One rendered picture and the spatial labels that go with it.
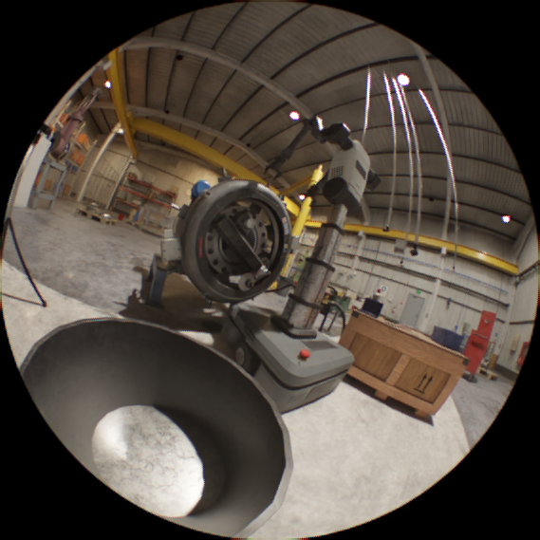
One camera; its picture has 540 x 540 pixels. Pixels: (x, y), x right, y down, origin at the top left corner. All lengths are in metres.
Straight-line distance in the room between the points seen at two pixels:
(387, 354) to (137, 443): 1.23
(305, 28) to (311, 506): 8.59
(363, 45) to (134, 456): 8.37
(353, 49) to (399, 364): 8.30
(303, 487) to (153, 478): 0.40
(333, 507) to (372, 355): 0.94
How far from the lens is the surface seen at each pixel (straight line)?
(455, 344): 1.46
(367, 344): 1.20
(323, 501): 0.65
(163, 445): 0.43
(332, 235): 0.85
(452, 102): 8.86
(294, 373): 0.57
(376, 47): 7.97
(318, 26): 7.90
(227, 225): 0.82
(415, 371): 1.26
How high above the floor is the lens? 0.53
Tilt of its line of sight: 1 degrees down
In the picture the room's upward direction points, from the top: 22 degrees clockwise
